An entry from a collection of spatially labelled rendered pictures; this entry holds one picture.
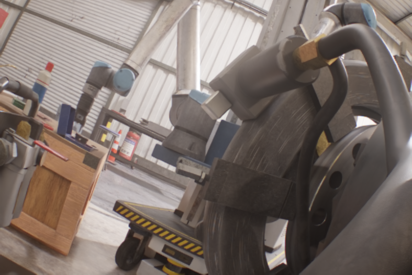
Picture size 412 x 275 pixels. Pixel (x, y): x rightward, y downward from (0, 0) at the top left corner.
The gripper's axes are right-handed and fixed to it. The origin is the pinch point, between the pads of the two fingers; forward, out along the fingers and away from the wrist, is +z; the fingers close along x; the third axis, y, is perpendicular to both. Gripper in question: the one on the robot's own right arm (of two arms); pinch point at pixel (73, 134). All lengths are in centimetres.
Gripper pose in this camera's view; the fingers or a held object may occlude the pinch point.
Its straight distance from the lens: 172.2
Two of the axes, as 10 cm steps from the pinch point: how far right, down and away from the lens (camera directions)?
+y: 3.3, -0.1, -9.4
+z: -4.0, 9.1, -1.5
